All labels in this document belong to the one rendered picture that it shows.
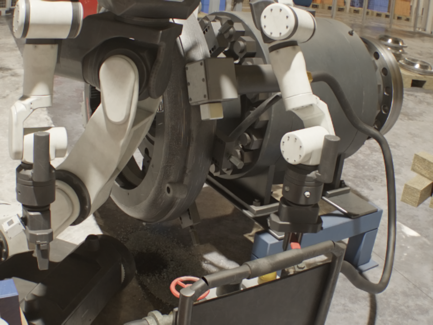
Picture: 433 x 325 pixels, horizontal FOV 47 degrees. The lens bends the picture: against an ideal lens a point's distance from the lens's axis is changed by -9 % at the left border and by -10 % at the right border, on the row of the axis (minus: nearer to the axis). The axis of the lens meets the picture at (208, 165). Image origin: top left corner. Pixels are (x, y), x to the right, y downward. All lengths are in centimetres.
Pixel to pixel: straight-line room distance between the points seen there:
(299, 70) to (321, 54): 67
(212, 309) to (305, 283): 23
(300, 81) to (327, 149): 15
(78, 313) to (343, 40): 126
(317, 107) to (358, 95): 75
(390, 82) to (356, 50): 27
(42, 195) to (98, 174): 19
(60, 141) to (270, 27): 48
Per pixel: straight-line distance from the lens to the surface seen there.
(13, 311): 84
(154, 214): 157
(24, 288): 154
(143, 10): 107
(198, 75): 129
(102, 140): 117
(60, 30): 103
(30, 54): 105
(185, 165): 141
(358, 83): 187
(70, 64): 118
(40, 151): 104
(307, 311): 118
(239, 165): 136
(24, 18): 100
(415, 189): 274
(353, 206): 198
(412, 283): 211
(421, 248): 239
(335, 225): 185
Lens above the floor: 108
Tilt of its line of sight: 23 degrees down
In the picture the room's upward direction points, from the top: 6 degrees clockwise
